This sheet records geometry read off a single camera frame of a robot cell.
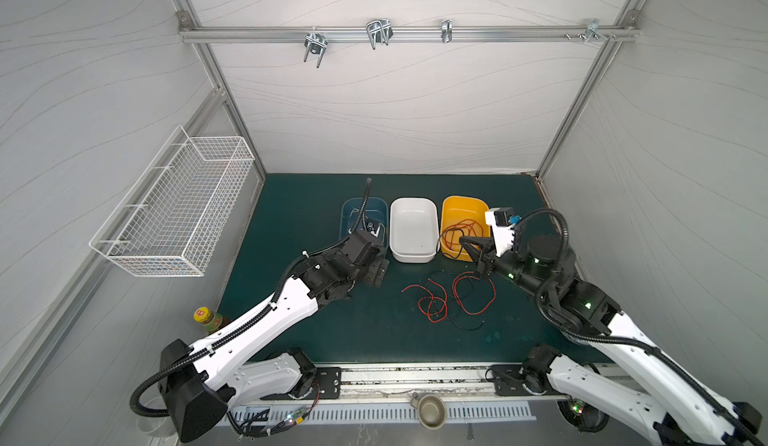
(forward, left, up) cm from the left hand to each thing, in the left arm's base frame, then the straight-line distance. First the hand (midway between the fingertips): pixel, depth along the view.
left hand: (372, 253), depth 77 cm
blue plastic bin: (+22, +2, -15) cm, 27 cm away
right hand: (-1, -22, +13) cm, 26 cm away
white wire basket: (+2, +46, +13) cm, 48 cm away
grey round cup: (-32, -15, -17) cm, 39 cm away
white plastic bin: (+20, -13, -18) cm, 29 cm away
